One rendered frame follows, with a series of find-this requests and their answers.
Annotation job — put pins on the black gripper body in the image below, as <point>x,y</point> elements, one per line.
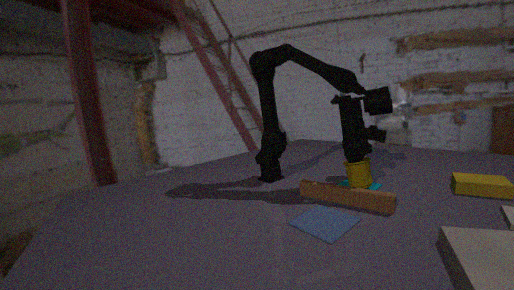
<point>352,137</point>

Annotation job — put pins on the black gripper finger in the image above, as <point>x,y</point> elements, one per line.
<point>355,158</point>

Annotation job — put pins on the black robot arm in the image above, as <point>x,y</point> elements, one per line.
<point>273,142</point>

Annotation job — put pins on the small yellow block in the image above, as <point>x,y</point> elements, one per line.
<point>482,185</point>

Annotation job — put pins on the yellow cup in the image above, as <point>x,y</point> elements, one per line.
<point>358,173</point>

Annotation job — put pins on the brown rectangular bar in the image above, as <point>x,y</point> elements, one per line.
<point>358,197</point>

